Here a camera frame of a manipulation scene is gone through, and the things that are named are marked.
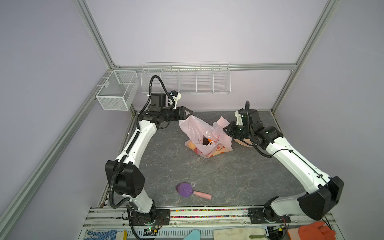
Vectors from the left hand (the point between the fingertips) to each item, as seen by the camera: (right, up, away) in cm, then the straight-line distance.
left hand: (190, 114), depth 77 cm
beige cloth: (+23, -57, -7) cm, 62 cm away
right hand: (+17, -8, -1) cm, 19 cm away
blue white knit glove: (-37, -57, -8) cm, 68 cm away
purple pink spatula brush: (-3, -41, +4) cm, 42 cm away
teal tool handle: (+3, -57, -7) cm, 58 cm away
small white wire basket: (-54, +18, +29) cm, 64 cm away
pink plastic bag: (+8, -15, +10) cm, 20 cm away
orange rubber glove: (+59, -55, -8) cm, 81 cm away
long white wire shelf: (-4, +26, +21) cm, 33 cm away
